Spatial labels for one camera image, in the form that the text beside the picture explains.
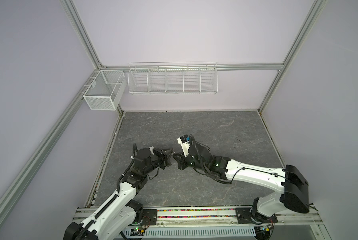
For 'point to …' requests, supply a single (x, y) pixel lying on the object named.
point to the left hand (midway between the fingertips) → (174, 150)
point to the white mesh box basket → (105, 90)
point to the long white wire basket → (173, 78)
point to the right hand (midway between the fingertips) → (172, 157)
